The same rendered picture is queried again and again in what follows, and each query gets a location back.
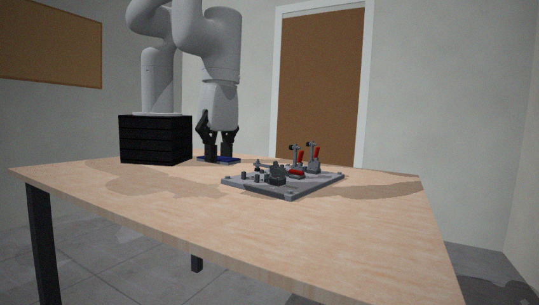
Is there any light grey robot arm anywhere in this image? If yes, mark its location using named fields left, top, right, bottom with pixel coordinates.
left=125, top=0, right=242, bottom=116

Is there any blue rectangular block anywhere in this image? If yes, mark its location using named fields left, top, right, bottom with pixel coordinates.
left=196, top=156, right=241, bottom=165

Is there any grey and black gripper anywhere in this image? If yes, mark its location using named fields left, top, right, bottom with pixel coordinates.
left=195, top=83, right=239, bottom=163

